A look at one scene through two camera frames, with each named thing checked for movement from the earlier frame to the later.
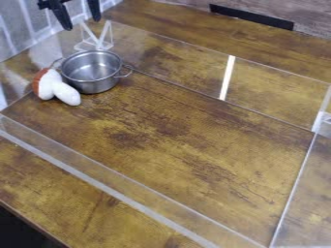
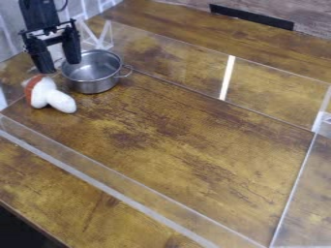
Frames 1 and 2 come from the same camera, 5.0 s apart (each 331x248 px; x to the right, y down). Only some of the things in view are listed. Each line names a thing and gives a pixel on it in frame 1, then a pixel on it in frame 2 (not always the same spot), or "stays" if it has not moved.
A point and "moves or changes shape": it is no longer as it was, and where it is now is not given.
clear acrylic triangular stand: (92, 43) stays
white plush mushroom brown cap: (49, 87) moves or changes shape
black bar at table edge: (253, 17) stays
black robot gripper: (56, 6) to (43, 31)
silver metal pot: (92, 71) stays
